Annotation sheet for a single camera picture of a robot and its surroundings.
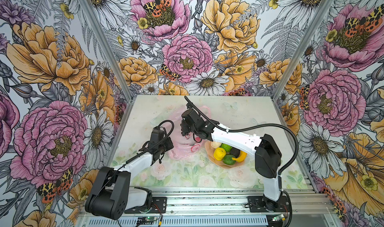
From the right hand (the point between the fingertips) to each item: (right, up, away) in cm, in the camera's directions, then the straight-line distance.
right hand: (186, 125), depth 85 cm
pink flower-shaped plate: (+14, -16, +3) cm, 21 cm away
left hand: (-10, -13, +6) cm, 17 cm away
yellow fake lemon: (+19, -16, 0) cm, 24 cm away
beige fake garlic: (+17, -12, +3) cm, 21 cm away
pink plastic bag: (-1, -13, +3) cm, 14 cm away
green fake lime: (+23, -18, -3) cm, 29 cm away
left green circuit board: (-18, -43, -14) cm, 48 cm away
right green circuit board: (+45, -42, -14) cm, 63 cm away
